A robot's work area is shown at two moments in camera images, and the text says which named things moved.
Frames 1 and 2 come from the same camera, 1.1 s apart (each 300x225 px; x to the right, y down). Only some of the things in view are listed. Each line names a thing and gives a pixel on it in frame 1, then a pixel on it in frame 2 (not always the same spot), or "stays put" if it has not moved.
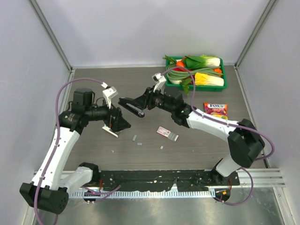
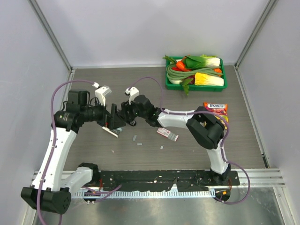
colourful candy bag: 219,110 stays put
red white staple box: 167,133 stays put
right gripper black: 143,101 → 126,105
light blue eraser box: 106,128 stays put
